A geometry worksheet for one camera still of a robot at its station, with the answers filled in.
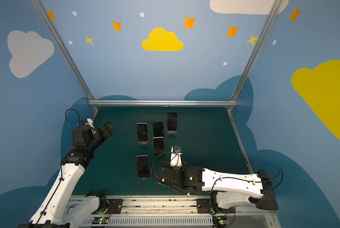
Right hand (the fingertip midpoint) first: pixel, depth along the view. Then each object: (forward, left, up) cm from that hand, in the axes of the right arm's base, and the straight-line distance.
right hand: (168, 162), depth 70 cm
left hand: (+16, +31, +7) cm, 35 cm away
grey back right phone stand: (+32, +1, -19) cm, 37 cm away
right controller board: (-21, -28, -21) cm, 41 cm away
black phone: (+32, +10, -16) cm, 37 cm away
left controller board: (-24, +33, -20) cm, 46 cm away
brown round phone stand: (+22, +19, -19) cm, 35 cm away
